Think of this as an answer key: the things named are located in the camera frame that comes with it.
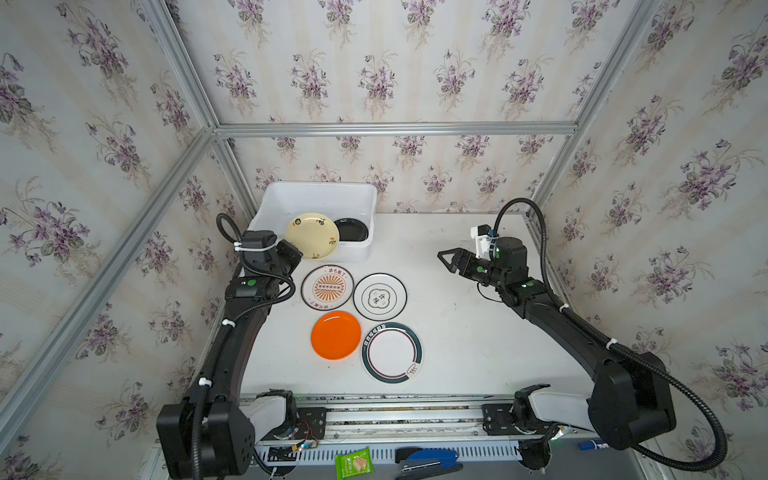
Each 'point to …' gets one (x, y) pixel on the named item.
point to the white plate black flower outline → (380, 296)
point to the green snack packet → (353, 464)
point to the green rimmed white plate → (392, 353)
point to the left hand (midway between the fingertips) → (296, 242)
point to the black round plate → (351, 230)
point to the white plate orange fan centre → (327, 287)
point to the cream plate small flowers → (315, 235)
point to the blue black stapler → (419, 462)
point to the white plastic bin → (277, 202)
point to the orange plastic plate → (336, 335)
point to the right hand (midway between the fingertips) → (443, 258)
